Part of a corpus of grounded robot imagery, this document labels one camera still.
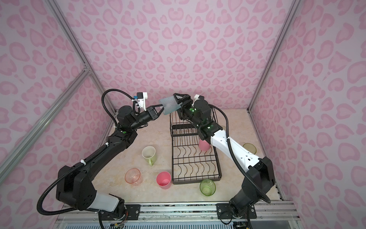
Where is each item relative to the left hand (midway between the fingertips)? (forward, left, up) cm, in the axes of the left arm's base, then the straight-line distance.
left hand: (166, 103), depth 70 cm
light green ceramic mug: (-9, +15, -34) cm, 38 cm away
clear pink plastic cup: (-22, +23, -37) cm, 49 cm away
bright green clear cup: (-29, -21, -38) cm, 52 cm away
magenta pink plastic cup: (-24, +4, -38) cm, 45 cm away
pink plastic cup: (-5, -20, -32) cm, 38 cm away
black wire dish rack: (-15, -11, -37) cm, 41 cm away
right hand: (+1, -3, +3) cm, 4 cm away
